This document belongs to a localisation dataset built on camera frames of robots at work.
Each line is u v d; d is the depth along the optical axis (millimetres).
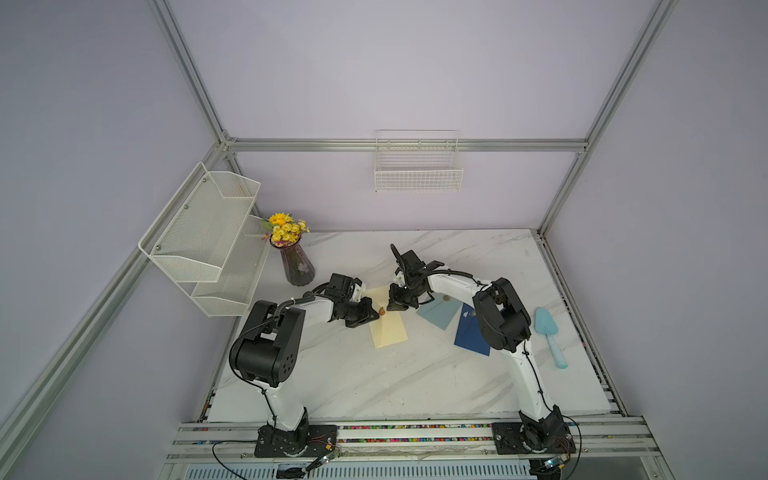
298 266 983
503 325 583
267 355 483
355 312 841
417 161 956
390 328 938
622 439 752
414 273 819
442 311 992
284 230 863
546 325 948
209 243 846
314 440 734
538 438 641
